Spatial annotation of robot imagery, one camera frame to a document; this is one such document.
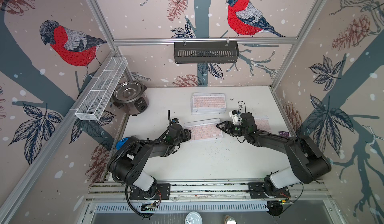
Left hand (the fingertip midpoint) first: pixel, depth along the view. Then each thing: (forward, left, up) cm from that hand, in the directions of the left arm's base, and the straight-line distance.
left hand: (192, 132), depth 93 cm
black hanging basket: (+49, -9, +26) cm, 56 cm away
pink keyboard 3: (+8, -48, -2) cm, 48 cm away
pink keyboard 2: (+26, -12, 0) cm, 29 cm away
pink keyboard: (+1, -8, +1) cm, 8 cm away
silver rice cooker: (+22, +41, +10) cm, 48 cm away
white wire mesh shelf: (+12, +49, +28) cm, 58 cm away
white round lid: (-42, -2, +4) cm, 43 cm away
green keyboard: (+17, -8, -1) cm, 19 cm away
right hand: (+1, -16, +7) cm, 18 cm away
